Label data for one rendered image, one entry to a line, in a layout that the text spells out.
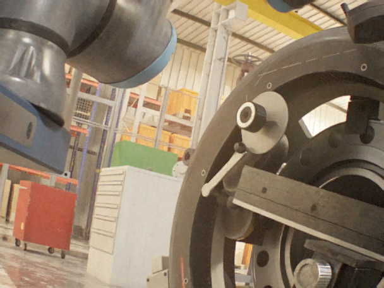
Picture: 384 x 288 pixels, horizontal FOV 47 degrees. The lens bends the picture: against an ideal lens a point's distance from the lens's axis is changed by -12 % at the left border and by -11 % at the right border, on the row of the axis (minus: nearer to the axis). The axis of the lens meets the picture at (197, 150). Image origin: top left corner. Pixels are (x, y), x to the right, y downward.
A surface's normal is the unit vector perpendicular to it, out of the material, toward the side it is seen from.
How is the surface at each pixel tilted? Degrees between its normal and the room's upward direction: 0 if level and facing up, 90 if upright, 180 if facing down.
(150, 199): 90
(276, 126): 90
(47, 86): 70
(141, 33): 102
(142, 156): 90
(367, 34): 155
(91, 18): 116
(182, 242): 90
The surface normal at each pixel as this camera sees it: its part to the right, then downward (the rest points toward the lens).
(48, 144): 0.98, 0.14
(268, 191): -0.78, -0.24
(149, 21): 0.77, 0.18
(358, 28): 0.20, 0.90
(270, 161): 0.39, 0.54
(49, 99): 0.89, 0.06
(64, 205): 0.65, -0.03
